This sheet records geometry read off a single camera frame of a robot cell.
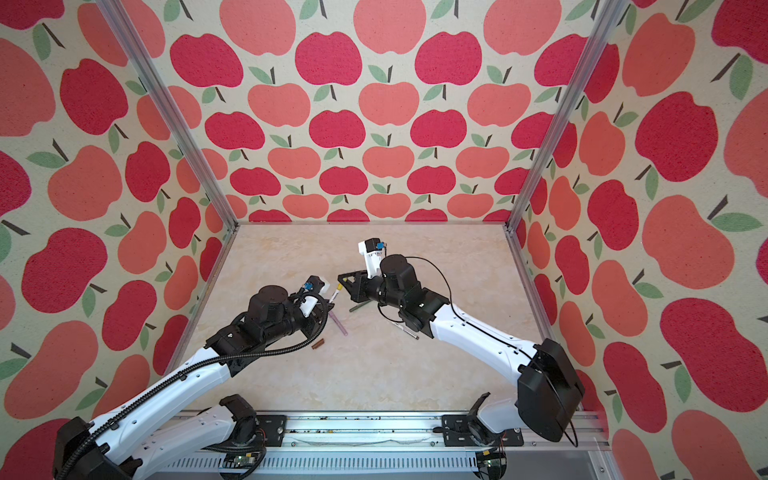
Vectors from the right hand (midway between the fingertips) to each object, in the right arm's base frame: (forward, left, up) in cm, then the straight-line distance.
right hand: (346, 276), depth 74 cm
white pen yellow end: (-4, +2, -3) cm, 5 cm away
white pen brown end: (-2, -18, -26) cm, 32 cm away
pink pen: (-1, +6, -26) cm, 26 cm away
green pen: (+6, 0, -25) cm, 26 cm away
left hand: (-5, +3, -6) cm, 8 cm away
